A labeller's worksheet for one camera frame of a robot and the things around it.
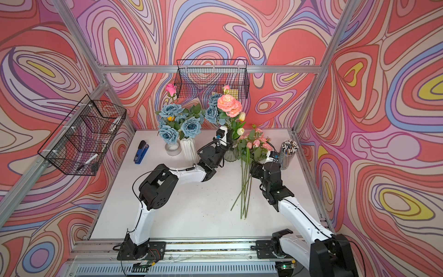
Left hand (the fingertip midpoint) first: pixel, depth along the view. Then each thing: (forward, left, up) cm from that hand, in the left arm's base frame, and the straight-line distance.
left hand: (234, 129), depth 83 cm
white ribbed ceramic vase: (-3, +24, -15) cm, 28 cm away
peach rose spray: (+7, -13, -21) cm, 26 cm away
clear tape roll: (+9, +37, -26) cm, 46 cm away
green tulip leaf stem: (0, -9, -21) cm, 23 cm away
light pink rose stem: (+9, -7, -23) cm, 25 cm away
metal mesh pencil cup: (-4, -29, -10) cm, 31 cm away
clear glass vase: (+1, 0, -21) cm, 21 cm away
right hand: (-13, -12, -14) cm, 22 cm away
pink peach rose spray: (+7, -13, -22) cm, 26 cm away
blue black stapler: (+7, +57, -26) cm, 63 cm away
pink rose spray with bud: (+7, -13, -22) cm, 26 cm away
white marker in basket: (-17, +63, -2) cm, 66 cm away
